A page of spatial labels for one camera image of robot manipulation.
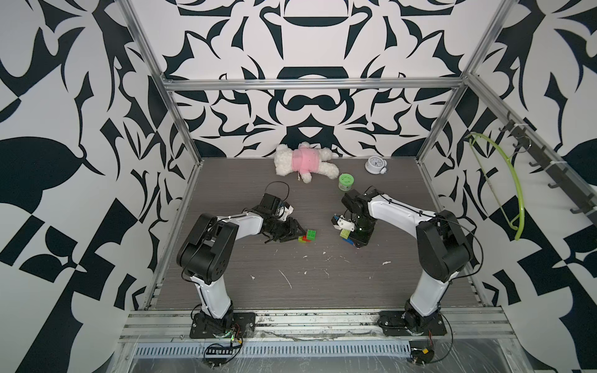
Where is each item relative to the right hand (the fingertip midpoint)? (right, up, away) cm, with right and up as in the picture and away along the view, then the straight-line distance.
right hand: (359, 235), depth 91 cm
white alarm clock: (+14, +29, +23) cm, 40 cm away
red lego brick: (-21, -1, -2) cm, 21 cm away
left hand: (-23, +1, +2) cm, 23 cm away
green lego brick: (-19, +1, -2) cm, 19 cm away
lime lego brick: (-23, -2, 0) cm, 23 cm away
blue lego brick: (-6, 0, -9) cm, 11 cm away
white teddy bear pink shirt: (-21, +31, +17) cm, 41 cm away
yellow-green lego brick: (-6, +1, -1) cm, 6 cm away
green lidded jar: (-2, +21, +15) cm, 25 cm away
